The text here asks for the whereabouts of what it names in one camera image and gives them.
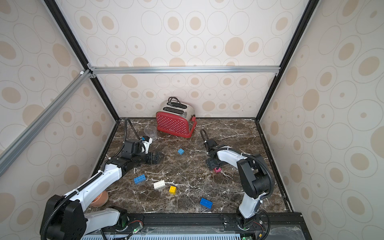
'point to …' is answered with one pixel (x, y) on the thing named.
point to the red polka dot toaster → (176, 117)
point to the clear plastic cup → (151, 131)
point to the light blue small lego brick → (180, 151)
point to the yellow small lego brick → (172, 190)
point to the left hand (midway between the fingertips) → (161, 154)
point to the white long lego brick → (159, 184)
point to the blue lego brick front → (206, 203)
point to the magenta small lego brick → (218, 170)
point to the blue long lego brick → (140, 179)
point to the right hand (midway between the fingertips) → (224, 162)
